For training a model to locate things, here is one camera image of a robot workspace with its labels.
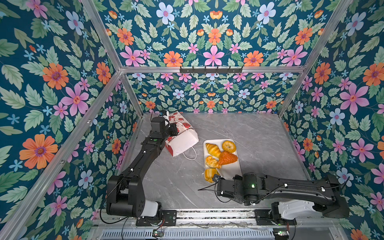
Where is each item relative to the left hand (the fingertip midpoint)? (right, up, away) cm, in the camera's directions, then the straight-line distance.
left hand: (176, 120), depth 84 cm
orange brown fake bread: (+29, -23, +5) cm, 37 cm away
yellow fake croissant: (+22, -19, +11) cm, 31 cm away
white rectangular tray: (+30, -31, +5) cm, 43 cm away
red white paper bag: (+3, -12, +22) cm, 25 cm away
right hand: (+29, -32, -14) cm, 46 cm away
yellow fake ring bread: (+21, -25, +5) cm, 33 cm away
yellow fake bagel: (+32, -17, +15) cm, 39 cm away
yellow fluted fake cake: (+19, -29, -3) cm, 35 cm away
